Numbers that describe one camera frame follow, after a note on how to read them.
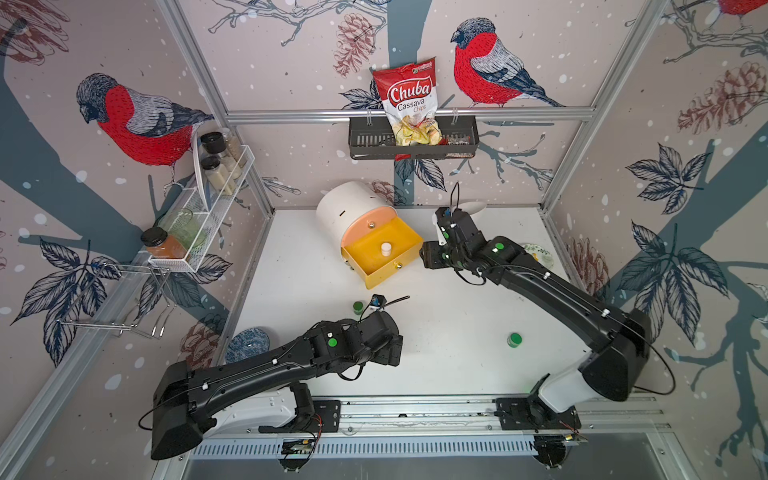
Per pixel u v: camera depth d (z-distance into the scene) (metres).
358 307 0.86
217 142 0.78
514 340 0.83
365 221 0.88
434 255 0.69
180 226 0.67
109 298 0.56
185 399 0.41
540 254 1.01
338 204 0.90
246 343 0.83
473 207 1.06
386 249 0.94
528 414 0.66
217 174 0.76
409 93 0.80
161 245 0.60
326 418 0.73
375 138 0.95
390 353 0.65
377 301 0.67
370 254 0.95
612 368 0.46
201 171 0.75
